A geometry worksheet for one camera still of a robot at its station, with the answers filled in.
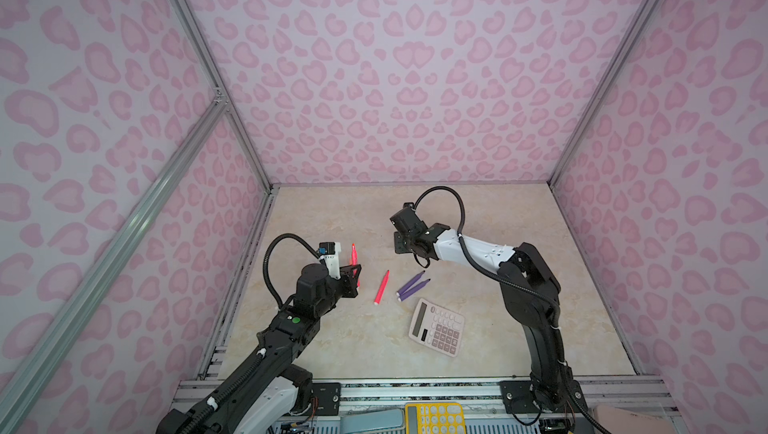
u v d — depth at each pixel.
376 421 0.73
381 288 0.93
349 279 0.70
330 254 0.70
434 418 0.70
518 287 0.48
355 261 0.80
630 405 0.73
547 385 0.63
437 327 0.84
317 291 0.61
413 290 0.92
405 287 0.93
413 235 0.73
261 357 0.50
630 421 0.68
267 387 0.58
